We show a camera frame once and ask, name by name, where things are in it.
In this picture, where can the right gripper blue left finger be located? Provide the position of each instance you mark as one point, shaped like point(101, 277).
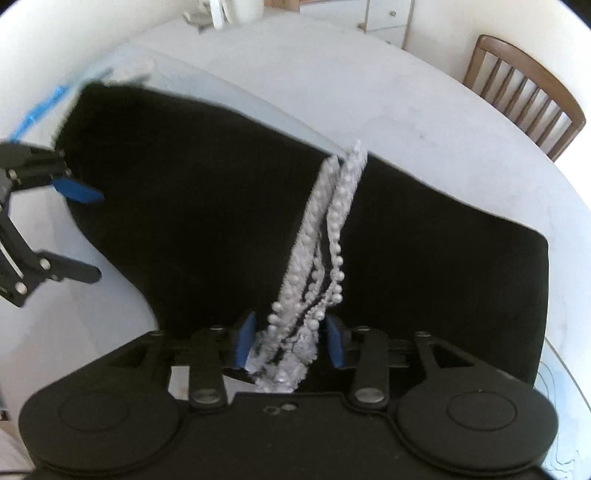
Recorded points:
point(244, 340)

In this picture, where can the white electric kettle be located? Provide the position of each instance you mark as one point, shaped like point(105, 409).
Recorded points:
point(220, 13)

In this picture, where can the brown wooden chair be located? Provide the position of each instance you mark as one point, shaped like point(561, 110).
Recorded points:
point(526, 93)

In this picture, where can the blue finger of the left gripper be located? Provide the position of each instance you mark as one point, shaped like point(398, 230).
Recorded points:
point(57, 268)
point(77, 191)

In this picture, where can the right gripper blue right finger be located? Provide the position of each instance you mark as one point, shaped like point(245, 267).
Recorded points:
point(335, 346)

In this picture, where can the white sideboard cabinet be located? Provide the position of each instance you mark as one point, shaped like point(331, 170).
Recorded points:
point(387, 20)

